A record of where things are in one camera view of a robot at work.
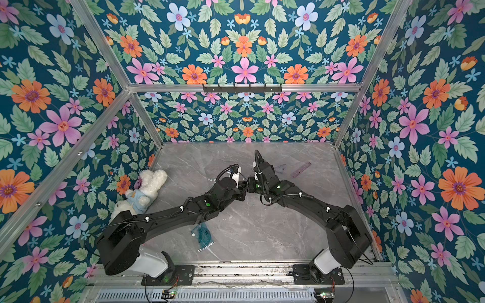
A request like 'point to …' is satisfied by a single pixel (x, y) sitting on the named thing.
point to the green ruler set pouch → (202, 232)
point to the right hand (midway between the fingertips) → (249, 179)
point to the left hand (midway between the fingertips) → (248, 182)
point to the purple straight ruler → (300, 169)
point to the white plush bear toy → (139, 199)
